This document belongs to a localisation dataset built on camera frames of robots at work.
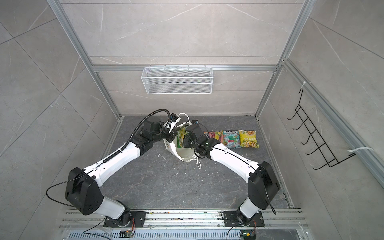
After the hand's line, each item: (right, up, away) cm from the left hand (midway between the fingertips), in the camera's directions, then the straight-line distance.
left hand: (178, 124), depth 80 cm
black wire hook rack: (+64, 0, -8) cm, 65 cm away
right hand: (+3, -8, +3) cm, 9 cm away
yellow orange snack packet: (+26, -8, +24) cm, 36 cm away
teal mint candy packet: (+34, -10, +23) cm, 43 cm away
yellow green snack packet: (+46, -10, +21) cm, 51 cm away
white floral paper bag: (+3, -18, +9) cm, 21 cm away
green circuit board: (+34, -53, -10) cm, 64 cm away
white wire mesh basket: (-4, +31, +21) cm, 37 cm away
